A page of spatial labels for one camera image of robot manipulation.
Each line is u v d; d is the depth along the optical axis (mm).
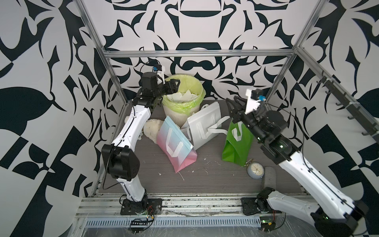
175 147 753
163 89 683
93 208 776
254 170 823
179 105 792
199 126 819
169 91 708
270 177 806
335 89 649
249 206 741
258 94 477
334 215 386
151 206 728
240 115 523
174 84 705
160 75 698
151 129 895
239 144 760
